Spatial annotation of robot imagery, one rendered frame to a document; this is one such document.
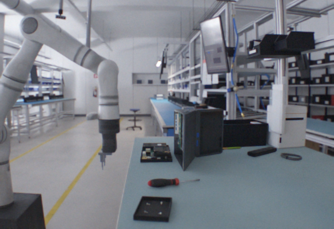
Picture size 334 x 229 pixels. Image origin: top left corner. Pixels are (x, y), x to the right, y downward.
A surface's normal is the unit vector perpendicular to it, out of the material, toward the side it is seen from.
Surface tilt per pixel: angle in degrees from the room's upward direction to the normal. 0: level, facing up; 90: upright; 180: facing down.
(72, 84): 90
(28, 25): 91
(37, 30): 93
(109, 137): 102
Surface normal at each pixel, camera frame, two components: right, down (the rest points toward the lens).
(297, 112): 0.08, 0.06
